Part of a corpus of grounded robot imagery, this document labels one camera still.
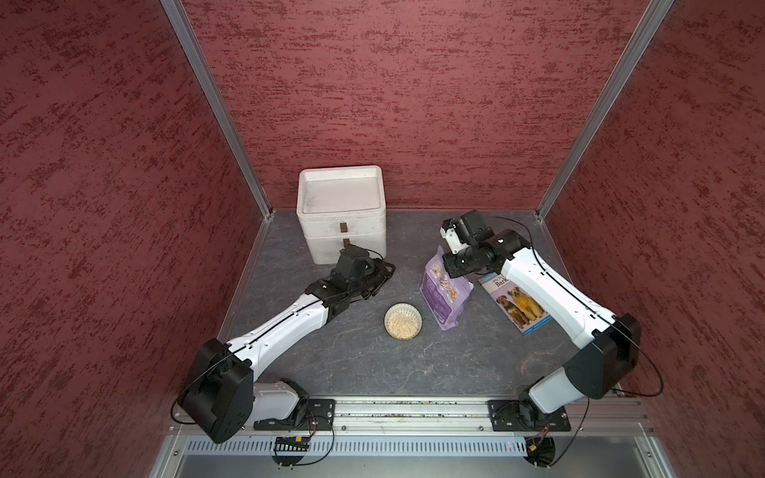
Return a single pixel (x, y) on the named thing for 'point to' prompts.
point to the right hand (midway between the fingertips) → (450, 269)
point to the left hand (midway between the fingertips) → (393, 276)
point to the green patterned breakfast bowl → (402, 321)
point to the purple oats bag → (445, 297)
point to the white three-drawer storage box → (339, 206)
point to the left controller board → (292, 443)
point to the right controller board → (541, 450)
